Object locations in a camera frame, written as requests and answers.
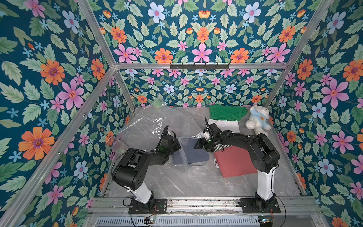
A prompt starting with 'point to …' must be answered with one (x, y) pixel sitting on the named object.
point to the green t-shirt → (229, 112)
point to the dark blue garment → (188, 154)
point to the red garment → (233, 161)
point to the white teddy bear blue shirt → (257, 120)
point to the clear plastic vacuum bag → (141, 129)
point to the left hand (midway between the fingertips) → (181, 141)
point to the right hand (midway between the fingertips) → (201, 146)
